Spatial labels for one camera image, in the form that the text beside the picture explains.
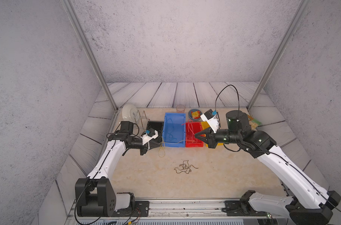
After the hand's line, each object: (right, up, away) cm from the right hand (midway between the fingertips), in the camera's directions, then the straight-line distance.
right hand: (197, 136), depth 62 cm
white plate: (-41, +12, +36) cm, 55 cm away
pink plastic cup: (-5, +16, +53) cm, 55 cm away
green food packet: (+51, +4, +46) cm, 69 cm away
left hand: (-19, -6, +15) cm, 25 cm away
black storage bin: (-23, +2, +46) cm, 52 cm away
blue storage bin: (-10, -1, +43) cm, 44 cm away
